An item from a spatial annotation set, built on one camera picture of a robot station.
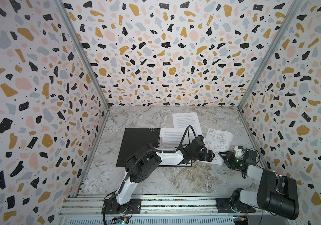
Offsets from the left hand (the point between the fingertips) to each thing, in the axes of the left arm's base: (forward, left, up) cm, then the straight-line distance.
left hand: (212, 154), depth 84 cm
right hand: (+3, -7, -5) cm, 9 cm away
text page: (+35, +14, -10) cm, 39 cm away
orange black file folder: (+17, +51, -8) cm, 54 cm away
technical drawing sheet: (+12, -9, -7) cm, 17 cm away
